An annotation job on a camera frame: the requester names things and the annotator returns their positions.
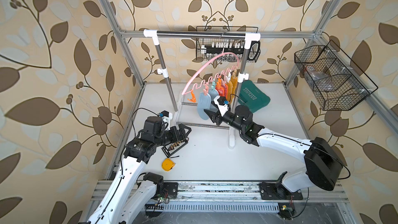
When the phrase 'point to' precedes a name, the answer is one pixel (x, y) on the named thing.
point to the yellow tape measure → (168, 165)
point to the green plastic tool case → (250, 96)
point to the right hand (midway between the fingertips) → (208, 105)
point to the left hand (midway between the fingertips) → (184, 131)
